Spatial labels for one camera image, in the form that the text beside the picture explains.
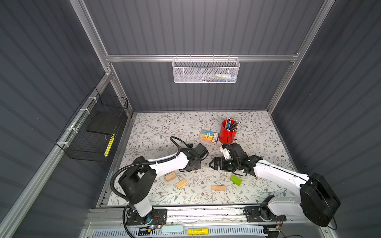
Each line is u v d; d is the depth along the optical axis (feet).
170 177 2.77
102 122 2.45
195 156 2.15
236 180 2.75
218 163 2.47
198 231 2.23
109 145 2.26
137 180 1.51
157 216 2.37
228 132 2.97
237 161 2.13
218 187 2.70
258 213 2.33
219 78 3.01
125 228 2.25
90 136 2.35
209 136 3.44
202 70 4.05
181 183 2.76
